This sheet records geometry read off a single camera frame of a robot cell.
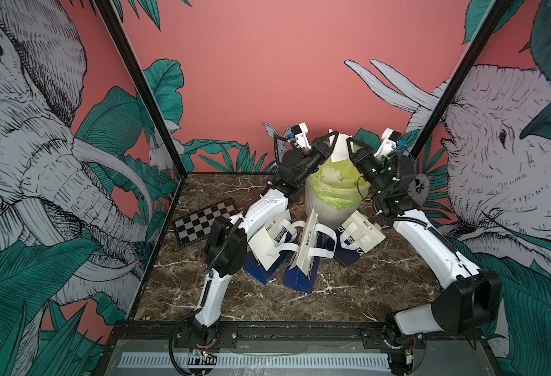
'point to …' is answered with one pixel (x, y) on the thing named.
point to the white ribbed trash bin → (329, 217)
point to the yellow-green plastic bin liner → (338, 183)
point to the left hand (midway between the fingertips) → (343, 129)
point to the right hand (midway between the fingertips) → (344, 134)
